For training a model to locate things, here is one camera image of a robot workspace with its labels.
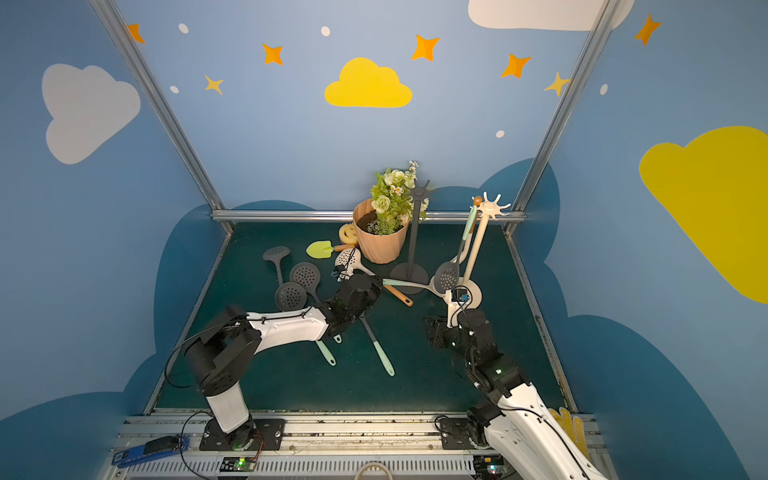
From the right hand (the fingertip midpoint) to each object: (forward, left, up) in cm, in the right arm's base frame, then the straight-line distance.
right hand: (436, 314), depth 78 cm
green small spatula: (+34, +41, -16) cm, 55 cm away
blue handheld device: (-33, +67, -11) cm, 75 cm away
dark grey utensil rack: (+25, +5, -14) cm, 29 cm away
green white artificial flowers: (+35, +14, +11) cm, 39 cm away
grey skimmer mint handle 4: (+11, +46, -14) cm, 49 cm away
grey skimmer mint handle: (+16, -5, -4) cm, 18 cm away
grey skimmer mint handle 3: (+20, +43, -14) cm, 50 cm away
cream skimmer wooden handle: (+13, +7, -15) cm, 21 cm away
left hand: (+12, +12, 0) cm, 17 cm away
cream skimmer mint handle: (+14, -1, -8) cm, 16 cm away
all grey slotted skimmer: (+28, +56, -12) cm, 64 cm away
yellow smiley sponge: (+40, +31, -13) cm, 53 cm away
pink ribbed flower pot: (+27, +19, -5) cm, 34 cm away
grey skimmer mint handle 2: (-4, +16, -16) cm, 23 cm away
